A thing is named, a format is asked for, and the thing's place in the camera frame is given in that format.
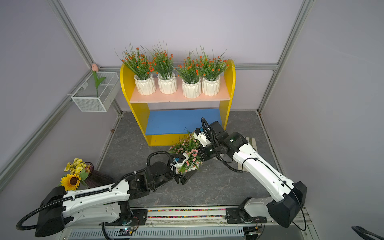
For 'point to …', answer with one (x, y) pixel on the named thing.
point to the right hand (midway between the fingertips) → (196, 155)
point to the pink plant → (190, 145)
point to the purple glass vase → (96, 178)
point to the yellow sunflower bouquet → (79, 172)
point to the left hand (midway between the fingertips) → (190, 163)
